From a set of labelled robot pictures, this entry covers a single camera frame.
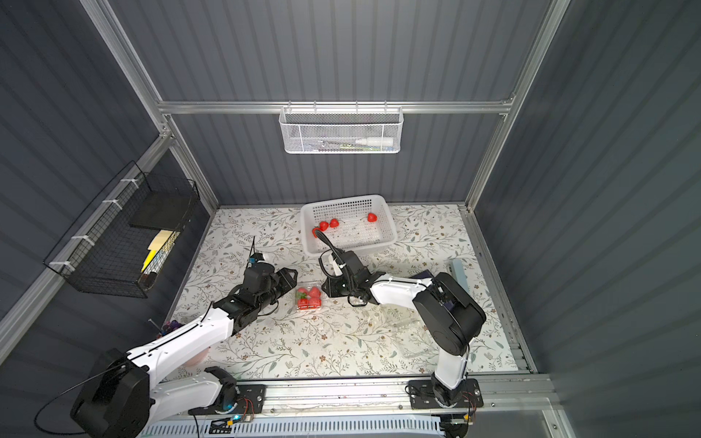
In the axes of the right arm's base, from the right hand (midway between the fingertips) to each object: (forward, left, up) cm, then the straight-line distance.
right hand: (325, 286), depth 88 cm
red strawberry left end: (+27, +7, -3) cm, 28 cm away
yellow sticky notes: (+3, +45, +21) cm, 49 cm away
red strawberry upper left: (+30, +4, -4) cm, 31 cm away
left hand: (0, +9, +6) cm, 11 cm away
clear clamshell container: (-1, +6, -5) cm, 8 cm away
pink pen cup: (-16, +40, +7) cm, 44 cm away
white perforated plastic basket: (+33, -9, -6) cm, 35 cm away
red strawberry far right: (+35, -16, -4) cm, 39 cm away
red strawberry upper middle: (+32, 0, -4) cm, 32 cm away
